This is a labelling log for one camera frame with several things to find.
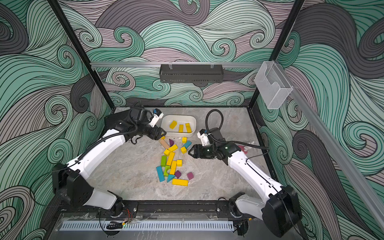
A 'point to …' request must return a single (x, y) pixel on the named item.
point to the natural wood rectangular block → (163, 142)
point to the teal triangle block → (170, 177)
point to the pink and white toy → (244, 148)
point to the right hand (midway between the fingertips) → (191, 154)
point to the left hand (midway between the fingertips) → (161, 129)
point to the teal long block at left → (160, 173)
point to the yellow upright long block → (170, 158)
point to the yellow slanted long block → (167, 151)
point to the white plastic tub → (181, 120)
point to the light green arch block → (166, 168)
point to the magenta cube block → (190, 175)
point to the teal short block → (187, 144)
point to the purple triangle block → (171, 142)
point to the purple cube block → (178, 174)
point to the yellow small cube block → (183, 150)
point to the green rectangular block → (163, 161)
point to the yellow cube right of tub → (184, 140)
